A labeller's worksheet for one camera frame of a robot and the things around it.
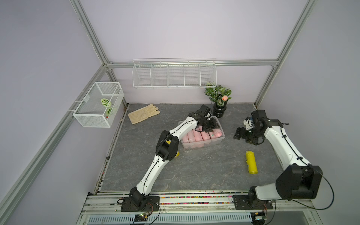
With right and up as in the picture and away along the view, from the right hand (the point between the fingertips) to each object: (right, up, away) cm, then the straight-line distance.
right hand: (240, 137), depth 83 cm
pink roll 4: (-14, 0, +13) cm, 19 cm away
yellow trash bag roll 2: (+8, -15, +2) cm, 17 cm away
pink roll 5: (-11, +2, +9) cm, 15 cm away
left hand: (-9, +4, +11) cm, 15 cm away
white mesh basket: (-81, +18, -4) cm, 83 cm away
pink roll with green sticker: (-24, -2, +13) cm, 27 cm away
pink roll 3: (-19, -1, +13) cm, 23 cm away
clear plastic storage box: (-18, -5, +11) cm, 22 cm away
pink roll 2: (-29, -2, +13) cm, 32 cm away
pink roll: (-33, -3, +12) cm, 35 cm away
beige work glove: (-68, +15, +32) cm, 77 cm away
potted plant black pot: (-9, +27, +13) cm, 31 cm away
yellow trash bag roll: (-37, -12, +7) cm, 40 cm away
